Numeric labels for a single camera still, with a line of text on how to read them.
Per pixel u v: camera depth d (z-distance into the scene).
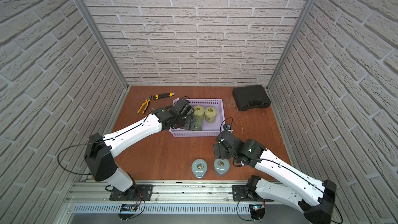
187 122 0.72
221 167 0.75
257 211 0.70
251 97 1.10
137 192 0.68
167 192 0.75
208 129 0.97
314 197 0.40
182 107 0.62
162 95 1.14
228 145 0.53
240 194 0.73
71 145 0.74
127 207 0.73
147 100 1.10
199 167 0.74
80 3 0.76
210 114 0.95
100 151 0.44
